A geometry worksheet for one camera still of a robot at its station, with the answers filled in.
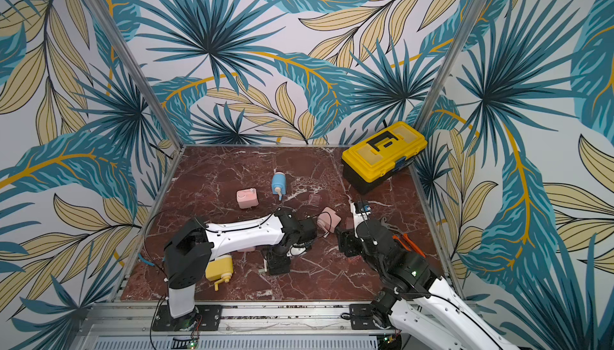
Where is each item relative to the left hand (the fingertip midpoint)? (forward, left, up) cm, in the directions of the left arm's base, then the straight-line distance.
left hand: (268, 261), depth 79 cm
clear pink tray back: (+28, -16, -6) cm, 33 cm away
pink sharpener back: (+24, +11, 0) cm, 27 cm away
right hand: (+5, -24, +15) cm, 29 cm away
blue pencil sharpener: (+32, 0, 0) cm, 32 cm away
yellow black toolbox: (+36, -39, +12) cm, 54 cm away
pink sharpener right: (+17, -21, -3) cm, 27 cm away
